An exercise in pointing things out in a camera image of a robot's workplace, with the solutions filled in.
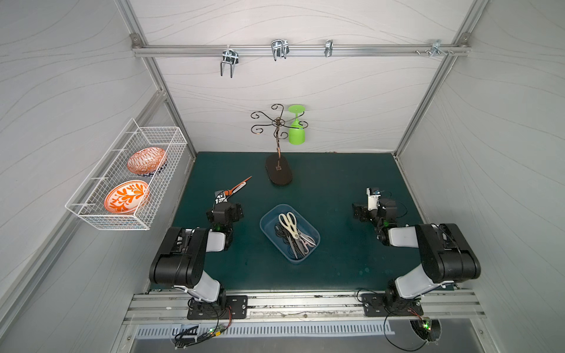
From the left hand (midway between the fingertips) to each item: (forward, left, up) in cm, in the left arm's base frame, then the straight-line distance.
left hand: (225, 204), depth 94 cm
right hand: (+3, -62, -1) cm, 62 cm away
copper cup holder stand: (+25, -22, -2) cm, 33 cm away
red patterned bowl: (-1, +20, +28) cm, 35 cm away
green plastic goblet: (+28, -30, +18) cm, 45 cm away
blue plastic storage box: (-5, -20, -2) cm, 21 cm away
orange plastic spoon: (+10, +2, -5) cm, 11 cm away
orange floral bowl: (-15, +20, +28) cm, 37 cm away
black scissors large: (-11, -25, -2) cm, 27 cm away
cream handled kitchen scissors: (-7, -28, -1) cm, 29 cm away
